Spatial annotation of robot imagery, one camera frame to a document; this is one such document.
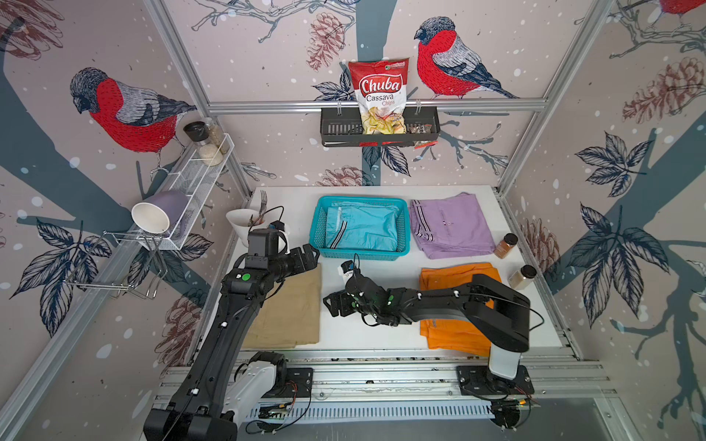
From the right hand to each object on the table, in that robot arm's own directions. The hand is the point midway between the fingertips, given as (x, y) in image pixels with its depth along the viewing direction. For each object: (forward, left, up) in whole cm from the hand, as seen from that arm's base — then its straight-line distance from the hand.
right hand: (331, 298), depth 83 cm
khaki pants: (-4, +13, -4) cm, 14 cm away
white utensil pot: (+24, +34, +9) cm, 42 cm away
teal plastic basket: (+24, +7, +1) cm, 25 cm away
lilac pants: (+33, -45, -5) cm, 56 cm away
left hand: (+8, +5, +16) cm, 18 cm away
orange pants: (-9, -37, -2) cm, 38 cm away
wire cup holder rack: (-6, +42, +30) cm, 52 cm away
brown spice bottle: (+21, -59, 0) cm, 63 cm away
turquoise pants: (+30, -8, -2) cm, 31 cm away
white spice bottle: (+8, -61, +1) cm, 61 cm away
